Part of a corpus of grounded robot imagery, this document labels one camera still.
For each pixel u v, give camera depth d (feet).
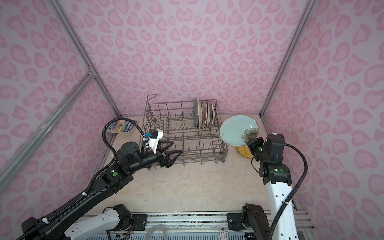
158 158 1.84
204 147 3.05
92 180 1.58
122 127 3.63
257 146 2.00
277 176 1.52
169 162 1.86
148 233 2.21
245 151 3.22
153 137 1.84
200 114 3.08
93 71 3.03
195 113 3.61
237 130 2.62
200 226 2.39
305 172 1.71
